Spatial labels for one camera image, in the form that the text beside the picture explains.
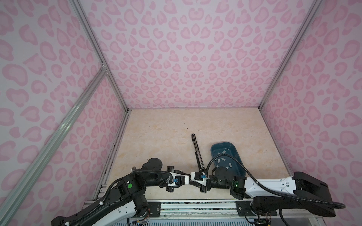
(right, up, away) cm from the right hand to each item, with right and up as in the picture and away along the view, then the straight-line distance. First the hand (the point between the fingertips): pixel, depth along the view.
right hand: (187, 177), depth 68 cm
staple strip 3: (+25, -1, +18) cm, 31 cm away
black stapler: (+8, +4, +23) cm, 25 cm away
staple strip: (+25, +7, +26) cm, 36 cm away
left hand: (0, +4, -5) cm, 6 cm away
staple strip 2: (+20, +2, +22) cm, 30 cm away
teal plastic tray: (+21, +9, +29) cm, 37 cm away
